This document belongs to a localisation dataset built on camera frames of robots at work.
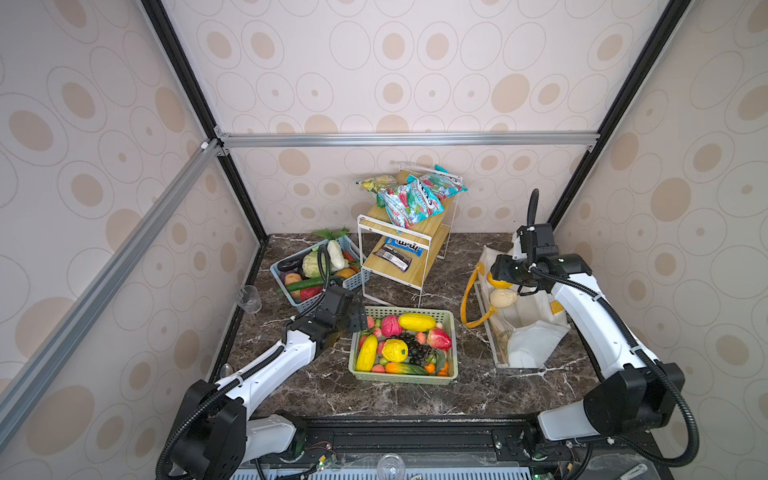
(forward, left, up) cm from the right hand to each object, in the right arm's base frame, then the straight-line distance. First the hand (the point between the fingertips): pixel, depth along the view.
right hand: (504, 268), depth 83 cm
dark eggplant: (+13, +65, -11) cm, 68 cm away
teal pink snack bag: (+19, +15, +14) cm, 28 cm away
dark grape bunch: (-16, +25, -17) cm, 34 cm away
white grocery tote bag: (-18, +1, 0) cm, 18 cm away
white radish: (+16, +50, -12) cm, 54 cm away
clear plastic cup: (+3, +79, -19) cm, 82 cm away
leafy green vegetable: (+26, +53, -12) cm, 60 cm away
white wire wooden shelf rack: (+2, +21, +11) cm, 24 cm away
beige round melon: (0, -4, -15) cm, 15 cm away
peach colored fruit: (+8, +65, -14) cm, 67 cm away
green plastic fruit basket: (-6, +15, -16) cm, 23 cm away
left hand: (-8, +40, -9) cm, 41 cm away
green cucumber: (+4, +59, -12) cm, 61 cm away
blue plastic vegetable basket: (+9, +43, -13) cm, 46 cm away
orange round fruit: (-7, +3, +2) cm, 8 cm away
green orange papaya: (-22, +28, -16) cm, 39 cm away
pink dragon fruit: (-10, +32, -15) cm, 37 cm away
